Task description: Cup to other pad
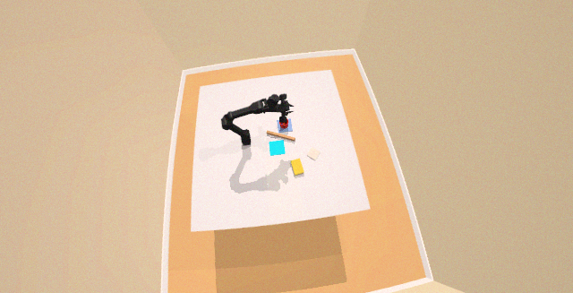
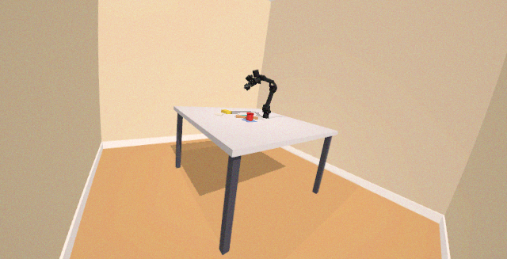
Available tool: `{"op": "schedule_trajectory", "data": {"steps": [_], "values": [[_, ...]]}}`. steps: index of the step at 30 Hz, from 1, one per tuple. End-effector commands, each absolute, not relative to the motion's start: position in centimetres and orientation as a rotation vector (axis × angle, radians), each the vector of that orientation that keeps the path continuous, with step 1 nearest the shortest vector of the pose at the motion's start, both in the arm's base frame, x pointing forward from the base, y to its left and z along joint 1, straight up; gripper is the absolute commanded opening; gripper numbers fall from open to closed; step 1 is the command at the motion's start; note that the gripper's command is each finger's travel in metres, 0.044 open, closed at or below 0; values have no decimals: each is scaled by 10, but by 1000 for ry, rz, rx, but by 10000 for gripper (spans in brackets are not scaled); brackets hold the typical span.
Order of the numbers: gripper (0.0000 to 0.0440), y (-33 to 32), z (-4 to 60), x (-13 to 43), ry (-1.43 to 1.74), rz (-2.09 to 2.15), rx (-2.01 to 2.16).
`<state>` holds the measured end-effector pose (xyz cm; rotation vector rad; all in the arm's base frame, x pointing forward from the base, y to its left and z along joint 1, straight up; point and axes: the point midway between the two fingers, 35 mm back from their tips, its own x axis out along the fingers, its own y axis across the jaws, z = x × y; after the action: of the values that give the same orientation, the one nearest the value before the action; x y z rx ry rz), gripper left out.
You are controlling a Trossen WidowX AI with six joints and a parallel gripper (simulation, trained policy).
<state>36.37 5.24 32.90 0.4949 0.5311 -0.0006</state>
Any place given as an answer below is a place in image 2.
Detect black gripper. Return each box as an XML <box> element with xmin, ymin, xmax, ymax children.
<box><xmin>244</xmin><ymin>77</ymin><xmax>257</xmax><ymax>90</ymax></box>

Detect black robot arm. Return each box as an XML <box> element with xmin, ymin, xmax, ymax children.
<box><xmin>246</xmin><ymin>69</ymin><xmax>277</xmax><ymax>119</ymax></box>

